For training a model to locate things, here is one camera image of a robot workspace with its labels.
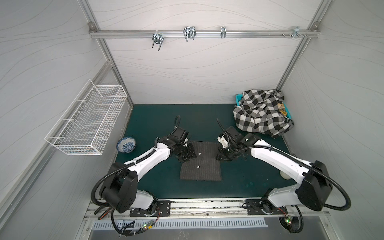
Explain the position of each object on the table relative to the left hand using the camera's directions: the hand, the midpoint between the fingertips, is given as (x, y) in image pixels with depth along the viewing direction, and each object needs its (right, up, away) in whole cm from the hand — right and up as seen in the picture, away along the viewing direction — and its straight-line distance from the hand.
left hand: (199, 154), depth 82 cm
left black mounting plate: (-20, -25, -8) cm, 33 cm away
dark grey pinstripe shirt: (+4, -8, +2) cm, 9 cm away
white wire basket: (-54, +16, -13) cm, 57 cm away
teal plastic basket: (+32, +36, +33) cm, 59 cm away
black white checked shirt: (+43, +24, +22) cm, 54 cm away
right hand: (+11, +1, -2) cm, 11 cm away
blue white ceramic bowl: (-47, +3, +14) cm, 49 cm away
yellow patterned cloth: (+59, +27, +23) cm, 69 cm away
